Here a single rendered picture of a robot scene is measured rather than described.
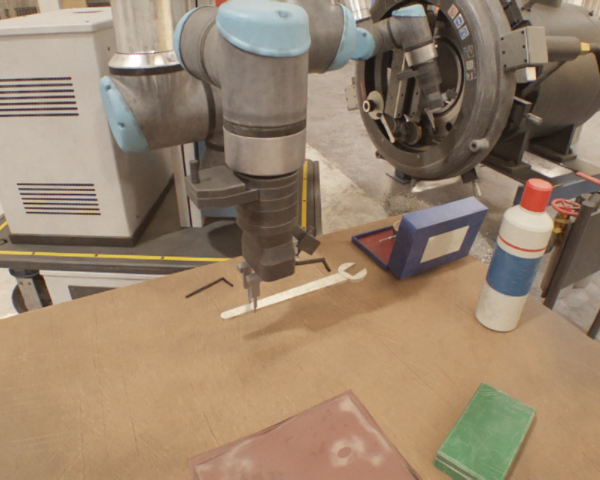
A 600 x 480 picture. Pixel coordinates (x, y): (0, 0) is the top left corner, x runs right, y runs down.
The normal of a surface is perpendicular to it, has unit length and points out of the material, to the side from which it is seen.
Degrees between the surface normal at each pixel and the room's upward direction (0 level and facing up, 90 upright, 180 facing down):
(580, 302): 0
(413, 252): 100
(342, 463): 17
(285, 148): 90
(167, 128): 105
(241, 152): 89
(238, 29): 87
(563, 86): 87
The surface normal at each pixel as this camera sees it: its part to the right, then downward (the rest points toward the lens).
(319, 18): 0.41, -0.17
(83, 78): -0.02, 0.53
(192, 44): -0.83, 0.11
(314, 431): 0.11, -0.66
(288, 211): 0.67, 0.41
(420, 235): 0.45, 0.61
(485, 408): 0.02, -0.85
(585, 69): 0.46, 0.25
